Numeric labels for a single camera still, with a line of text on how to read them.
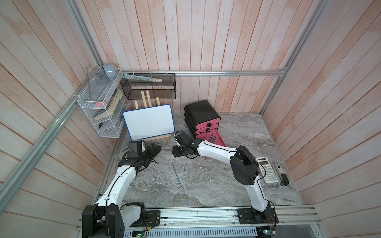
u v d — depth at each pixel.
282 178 0.83
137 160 0.61
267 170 0.88
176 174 0.89
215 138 1.04
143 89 0.84
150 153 0.75
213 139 1.04
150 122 0.91
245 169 0.53
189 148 0.70
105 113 0.75
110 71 0.84
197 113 0.98
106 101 0.76
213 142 1.01
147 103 0.87
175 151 0.82
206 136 1.01
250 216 0.73
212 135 1.05
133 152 0.64
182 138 0.72
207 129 0.98
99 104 0.72
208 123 0.94
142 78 0.92
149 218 0.73
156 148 0.76
